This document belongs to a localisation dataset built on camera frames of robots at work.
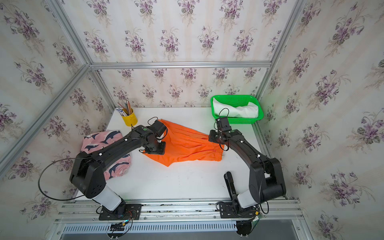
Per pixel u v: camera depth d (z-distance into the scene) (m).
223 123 0.69
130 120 1.04
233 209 0.73
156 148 0.72
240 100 1.20
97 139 0.94
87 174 0.43
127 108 1.02
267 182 0.43
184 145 0.96
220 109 1.11
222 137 0.63
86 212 0.75
